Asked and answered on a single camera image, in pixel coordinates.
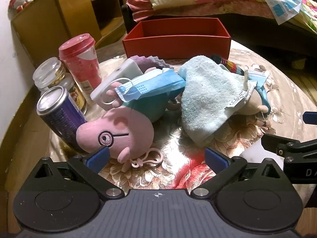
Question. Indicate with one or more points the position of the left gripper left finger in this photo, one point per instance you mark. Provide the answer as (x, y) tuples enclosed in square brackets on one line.
[(88, 169)]

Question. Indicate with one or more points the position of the glass jar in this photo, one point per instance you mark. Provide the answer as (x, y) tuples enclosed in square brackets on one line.
[(52, 72)]

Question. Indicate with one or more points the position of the purple cloth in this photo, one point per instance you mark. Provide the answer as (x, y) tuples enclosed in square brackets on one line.
[(145, 63)]

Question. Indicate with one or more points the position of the wooden cabinet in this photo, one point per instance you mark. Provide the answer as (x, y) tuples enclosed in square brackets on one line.
[(44, 25)]

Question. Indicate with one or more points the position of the blue face mask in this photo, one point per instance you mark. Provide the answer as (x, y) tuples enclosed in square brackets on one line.
[(152, 83), (242, 97)]

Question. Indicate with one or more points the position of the striped knit sock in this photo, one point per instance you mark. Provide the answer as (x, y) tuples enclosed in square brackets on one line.
[(231, 66)]

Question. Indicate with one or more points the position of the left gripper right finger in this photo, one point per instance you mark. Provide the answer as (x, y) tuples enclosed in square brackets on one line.
[(226, 170)]

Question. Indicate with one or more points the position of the red santa plush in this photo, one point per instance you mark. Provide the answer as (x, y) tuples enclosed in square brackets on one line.
[(18, 5)]

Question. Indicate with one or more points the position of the purple drink can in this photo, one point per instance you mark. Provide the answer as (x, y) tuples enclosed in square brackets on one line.
[(58, 110)]

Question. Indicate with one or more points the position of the red lidded cup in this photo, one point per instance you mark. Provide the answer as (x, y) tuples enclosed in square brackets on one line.
[(80, 57)]

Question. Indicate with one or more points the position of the red cardboard box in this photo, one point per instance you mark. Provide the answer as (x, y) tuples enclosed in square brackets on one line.
[(178, 38)]

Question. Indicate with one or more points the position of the light blue towel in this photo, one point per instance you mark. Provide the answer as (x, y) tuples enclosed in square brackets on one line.
[(209, 87)]

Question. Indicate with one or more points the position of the pink pig plush toy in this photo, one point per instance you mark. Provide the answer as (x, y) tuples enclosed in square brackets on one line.
[(127, 129)]

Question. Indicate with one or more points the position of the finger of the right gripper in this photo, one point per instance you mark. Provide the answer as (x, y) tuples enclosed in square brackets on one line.
[(310, 118)]

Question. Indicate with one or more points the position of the beige plush toy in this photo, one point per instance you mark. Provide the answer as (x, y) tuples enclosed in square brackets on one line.
[(258, 100)]

